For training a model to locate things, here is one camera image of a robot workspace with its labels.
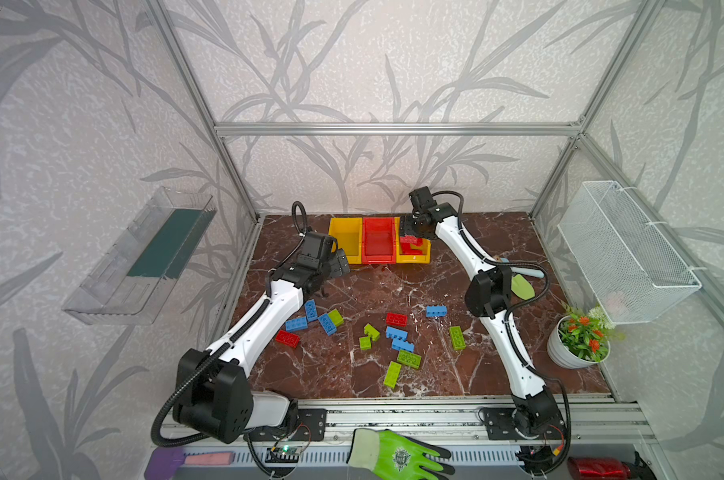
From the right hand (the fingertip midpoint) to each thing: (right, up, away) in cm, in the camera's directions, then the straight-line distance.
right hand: (410, 220), depth 105 cm
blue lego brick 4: (-32, -29, -12) cm, 45 cm away
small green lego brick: (-15, -37, -19) cm, 44 cm away
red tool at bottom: (+33, -57, -41) cm, 78 cm away
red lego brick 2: (-4, -32, -14) cm, 35 cm away
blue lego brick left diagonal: (-27, -33, -15) cm, 45 cm away
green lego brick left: (-24, -31, -14) cm, 42 cm away
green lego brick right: (+12, -36, -18) cm, 42 cm away
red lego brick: (+1, -7, 0) cm, 7 cm away
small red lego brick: (-38, -36, -18) cm, 56 cm away
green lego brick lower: (-2, -41, -22) cm, 46 cm away
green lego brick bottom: (-7, -44, -25) cm, 51 cm away
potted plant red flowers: (+39, -32, -32) cm, 60 cm away
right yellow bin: (-4, -13, -3) cm, 14 cm away
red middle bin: (-11, -9, +5) cm, 15 cm away
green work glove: (-8, -58, -36) cm, 68 cm away
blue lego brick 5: (-37, -33, -16) cm, 52 cm away
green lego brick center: (-13, -34, -18) cm, 41 cm away
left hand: (-23, -11, -20) cm, 33 cm away
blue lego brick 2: (-6, -34, -19) cm, 40 cm away
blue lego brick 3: (-4, -37, -20) cm, 43 cm away
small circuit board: (-34, -60, -33) cm, 76 cm away
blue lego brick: (+7, -29, -14) cm, 33 cm away
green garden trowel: (+37, -23, -7) cm, 44 cm away
